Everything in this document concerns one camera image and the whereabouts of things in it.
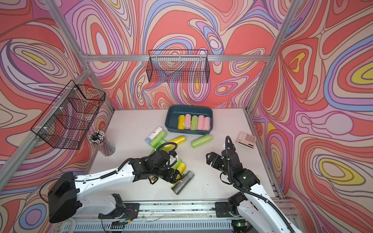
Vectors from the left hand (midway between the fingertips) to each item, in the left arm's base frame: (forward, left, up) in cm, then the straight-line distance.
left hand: (179, 177), depth 75 cm
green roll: (+42, -9, -6) cm, 44 cm away
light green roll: (+27, -14, -7) cm, 31 cm away
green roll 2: (+28, +17, -6) cm, 33 cm away
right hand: (+7, -18, +3) cm, 20 cm away
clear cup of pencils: (+19, +47, +8) cm, 51 cm away
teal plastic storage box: (+54, +7, -6) cm, 55 cm away
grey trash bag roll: (-2, 0, -6) cm, 7 cm away
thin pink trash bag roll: (+43, -4, -4) cm, 44 cm away
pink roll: (+40, -14, -5) cm, 43 cm away
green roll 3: (+25, +14, -6) cm, 29 cm away
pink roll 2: (+39, -18, -5) cm, 43 cm away
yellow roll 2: (+8, -1, -7) cm, 11 cm away
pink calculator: (+28, -45, -7) cm, 53 cm away
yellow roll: (+45, +1, -5) cm, 45 cm away
